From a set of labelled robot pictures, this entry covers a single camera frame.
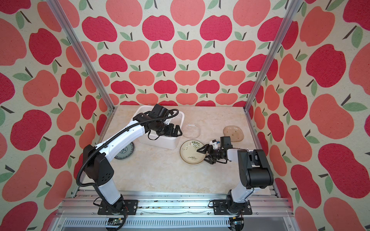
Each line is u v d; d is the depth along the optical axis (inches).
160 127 27.1
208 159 33.4
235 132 41.8
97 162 17.7
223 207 29.0
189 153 36.6
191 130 42.5
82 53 34.4
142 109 38.8
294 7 27.3
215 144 35.7
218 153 31.7
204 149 33.5
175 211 28.9
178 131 29.5
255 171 18.5
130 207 29.2
